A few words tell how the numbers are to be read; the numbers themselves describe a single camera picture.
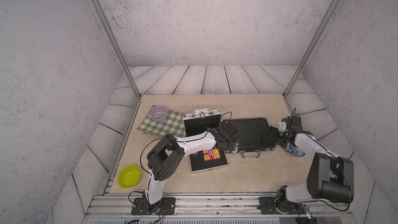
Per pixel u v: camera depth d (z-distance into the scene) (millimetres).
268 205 724
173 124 1044
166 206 752
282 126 827
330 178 430
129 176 822
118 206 752
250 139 1016
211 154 867
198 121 822
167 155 518
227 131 696
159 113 1070
